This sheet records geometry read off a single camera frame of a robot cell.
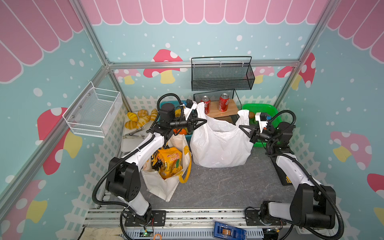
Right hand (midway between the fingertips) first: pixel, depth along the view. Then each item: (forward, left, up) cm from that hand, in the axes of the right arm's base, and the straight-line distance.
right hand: (240, 126), depth 75 cm
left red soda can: (+22, +16, -2) cm, 27 cm away
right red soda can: (+23, +5, -6) cm, 25 cm away
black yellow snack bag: (-12, +44, -15) cm, 48 cm away
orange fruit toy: (-2, +30, -1) cm, 30 cm away
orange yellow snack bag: (-11, +36, -16) cm, 41 cm away
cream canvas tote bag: (-23, +40, -22) cm, 51 cm away
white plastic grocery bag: (-2, +10, -13) cm, 16 cm away
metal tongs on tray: (+14, +68, -26) cm, 74 cm away
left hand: (+1, +18, +2) cm, 18 cm away
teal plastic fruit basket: (+2, +27, -12) cm, 29 cm away
